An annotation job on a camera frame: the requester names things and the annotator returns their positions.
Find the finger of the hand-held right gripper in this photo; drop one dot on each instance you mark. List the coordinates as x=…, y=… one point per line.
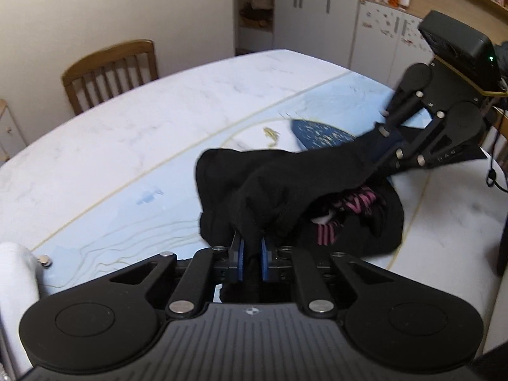
x=401, y=113
x=420, y=143

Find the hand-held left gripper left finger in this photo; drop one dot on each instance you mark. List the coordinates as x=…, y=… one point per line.
x=238, y=262

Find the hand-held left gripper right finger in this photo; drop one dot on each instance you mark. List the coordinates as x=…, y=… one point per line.
x=265, y=262

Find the black shirt with pink print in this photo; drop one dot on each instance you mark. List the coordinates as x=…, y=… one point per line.
x=278, y=190

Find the white cabinet with stickers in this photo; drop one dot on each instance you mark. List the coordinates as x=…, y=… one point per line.
x=385, y=43

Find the plain white cabinet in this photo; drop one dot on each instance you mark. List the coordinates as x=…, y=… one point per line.
x=313, y=27

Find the wooden slat-back chair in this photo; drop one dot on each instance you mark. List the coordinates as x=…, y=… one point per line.
x=111, y=53

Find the light wooden frame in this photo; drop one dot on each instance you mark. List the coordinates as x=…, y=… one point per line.
x=10, y=127

